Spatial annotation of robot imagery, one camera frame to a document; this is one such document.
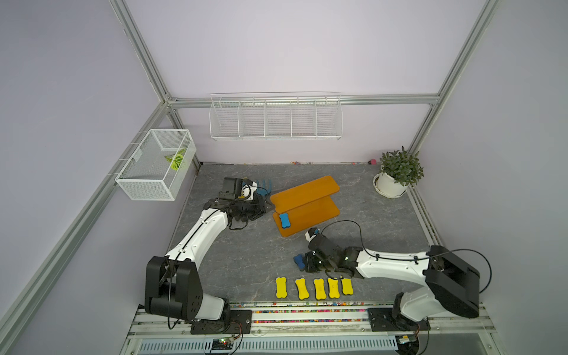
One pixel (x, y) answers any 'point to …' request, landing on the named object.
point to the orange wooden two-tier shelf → (306, 205)
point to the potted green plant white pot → (399, 171)
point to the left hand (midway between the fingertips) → (272, 209)
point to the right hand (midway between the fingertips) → (301, 260)
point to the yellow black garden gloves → (245, 178)
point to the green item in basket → (176, 159)
